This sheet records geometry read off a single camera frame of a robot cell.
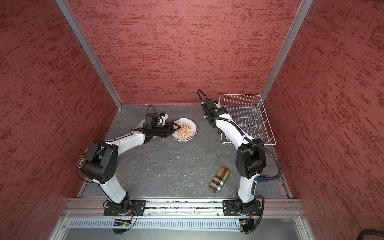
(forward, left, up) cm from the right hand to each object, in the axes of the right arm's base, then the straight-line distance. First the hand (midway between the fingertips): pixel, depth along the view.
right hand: (224, 121), depth 88 cm
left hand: (-2, +29, -6) cm, 29 cm away
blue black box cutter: (-39, -6, +14) cm, 42 cm away
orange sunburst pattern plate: (+5, +23, -16) cm, 29 cm away
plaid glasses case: (-29, +5, -16) cm, 34 cm away
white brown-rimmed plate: (+12, +58, -16) cm, 62 cm away
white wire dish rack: (+21, -24, -16) cm, 35 cm away
